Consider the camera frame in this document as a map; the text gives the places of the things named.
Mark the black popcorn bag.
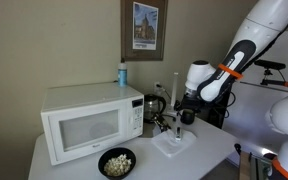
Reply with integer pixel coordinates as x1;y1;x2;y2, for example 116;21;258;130
151;112;172;134

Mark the black mug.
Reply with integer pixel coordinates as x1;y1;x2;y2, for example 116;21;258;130
179;109;196;126

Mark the white panel board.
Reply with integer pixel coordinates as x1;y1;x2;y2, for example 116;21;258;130
222;29;288;158

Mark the white microwave oven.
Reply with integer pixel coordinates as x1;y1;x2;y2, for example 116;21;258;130
39;81;145;167

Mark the white wall outlet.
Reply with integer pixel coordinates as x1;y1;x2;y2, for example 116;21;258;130
153;81;162;94

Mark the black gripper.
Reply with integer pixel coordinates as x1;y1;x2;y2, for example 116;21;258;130
173;94;202;138

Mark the black plugged power cable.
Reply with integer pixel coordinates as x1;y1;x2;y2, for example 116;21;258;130
155;84;173;102

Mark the wooden framed picture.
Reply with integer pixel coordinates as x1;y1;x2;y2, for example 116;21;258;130
120;0;169;62

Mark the black bowl of popcorn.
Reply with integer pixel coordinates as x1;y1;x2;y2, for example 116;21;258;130
97;147;137;180

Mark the black camera on mount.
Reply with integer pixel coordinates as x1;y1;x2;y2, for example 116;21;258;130
253;59;288;89

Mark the black glass electric kettle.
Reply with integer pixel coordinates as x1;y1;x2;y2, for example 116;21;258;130
143;93;168;124

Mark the blue bottle with black cap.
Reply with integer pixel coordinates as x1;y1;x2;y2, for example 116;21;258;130
117;58;129;88

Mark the white paper towel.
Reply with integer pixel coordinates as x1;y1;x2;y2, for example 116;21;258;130
150;128;198;158

